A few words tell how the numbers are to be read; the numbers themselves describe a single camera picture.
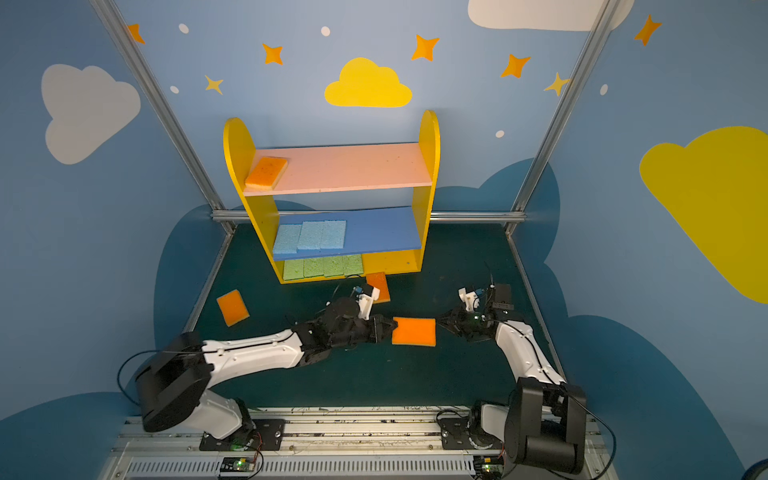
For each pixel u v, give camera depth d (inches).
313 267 41.1
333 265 42.1
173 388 16.8
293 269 40.9
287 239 37.9
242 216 30.9
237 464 27.8
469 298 32.1
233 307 37.8
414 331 30.9
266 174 29.7
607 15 27.3
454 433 29.5
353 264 42.3
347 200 45.7
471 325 28.8
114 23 27.3
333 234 38.8
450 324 29.6
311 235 38.8
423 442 29.0
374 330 27.5
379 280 42.7
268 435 29.0
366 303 29.0
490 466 28.3
